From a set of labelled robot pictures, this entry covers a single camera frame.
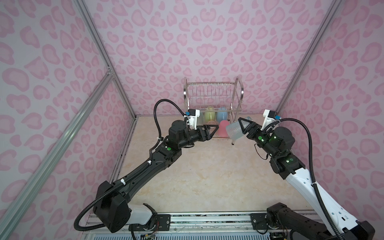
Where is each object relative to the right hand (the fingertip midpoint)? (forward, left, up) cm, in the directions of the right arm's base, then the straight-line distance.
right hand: (242, 119), depth 66 cm
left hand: (-2, +11, -2) cm, 12 cm away
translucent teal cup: (-4, +3, -3) cm, 6 cm away
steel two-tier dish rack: (+42, +5, -27) cm, 50 cm away
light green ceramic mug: (+27, +13, -25) cm, 39 cm away
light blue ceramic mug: (+26, +4, -24) cm, 36 cm away
